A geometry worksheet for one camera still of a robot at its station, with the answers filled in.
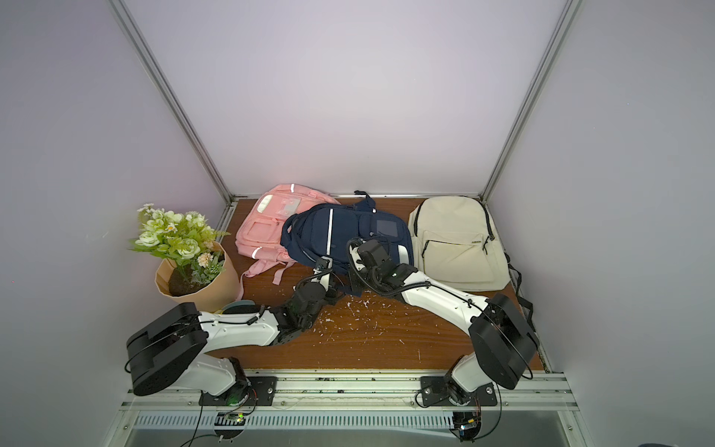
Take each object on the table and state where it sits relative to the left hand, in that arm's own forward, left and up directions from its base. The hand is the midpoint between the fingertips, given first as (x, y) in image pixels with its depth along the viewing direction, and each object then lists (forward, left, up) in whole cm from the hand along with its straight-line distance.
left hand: (337, 272), depth 85 cm
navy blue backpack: (+15, +5, +2) cm, 16 cm away
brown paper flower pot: (-5, +48, +1) cm, 48 cm away
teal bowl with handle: (-7, +31, -10) cm, 34 cm away
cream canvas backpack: (+17, -43, -10) cm, 47 cm away
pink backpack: (+23, +34, -9) cm, 42 cm away
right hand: (+2, -4, +3) cm, 6 cm away
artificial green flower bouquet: (+1, +40, +16) cm, 44 cm away
